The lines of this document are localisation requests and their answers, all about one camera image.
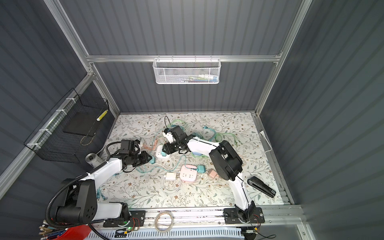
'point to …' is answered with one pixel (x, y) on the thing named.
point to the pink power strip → (188, 173)
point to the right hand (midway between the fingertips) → (167, 150)
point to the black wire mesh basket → (68, 129)
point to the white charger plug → (171, 176)
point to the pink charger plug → (213, 173)
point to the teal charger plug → (201, 168)
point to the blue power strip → (197, 154)
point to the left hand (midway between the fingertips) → (149, 158)
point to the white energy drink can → (93, 159)
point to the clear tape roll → (156, 220)
